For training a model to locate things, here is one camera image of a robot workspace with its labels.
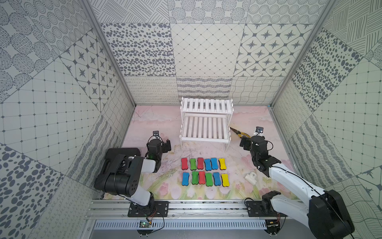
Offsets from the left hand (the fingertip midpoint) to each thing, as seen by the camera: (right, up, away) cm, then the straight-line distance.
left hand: (159, 138), depth 94 cm
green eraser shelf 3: (+31, -22, -11) cm, 39 cm away
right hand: (+57, +1, -8) cm, 57 cm away
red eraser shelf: (+17, -16, -5) cm, 23 cm away
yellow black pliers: (+54, +3, +9) cm, 55 cm away
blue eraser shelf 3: (+17, -21, -11) cm, 30 cm away
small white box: (+55, -20, -13) cm, 60 cm away
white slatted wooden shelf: (+30, +12, +1) cm, 33 cm away
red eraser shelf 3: (+27, -20, -12) cm, 36 cm away
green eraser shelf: (+22, -14, -4) cm, 26 cm away
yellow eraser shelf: (+40, -16, -6) cm, 43 cm away
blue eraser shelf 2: (+35, -15, -3) cm, 38 cm away
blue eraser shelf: (+31, -15, -4) cm, 35 cm away
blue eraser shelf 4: (+36, -22, -11) cm, 43 cm away
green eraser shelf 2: (+23, -21, -11) cm, 33 cm away
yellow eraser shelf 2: (+40, -21, -12) cm, 47 cm away
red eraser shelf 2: (+26, -14, -4) cm, 30 cm away
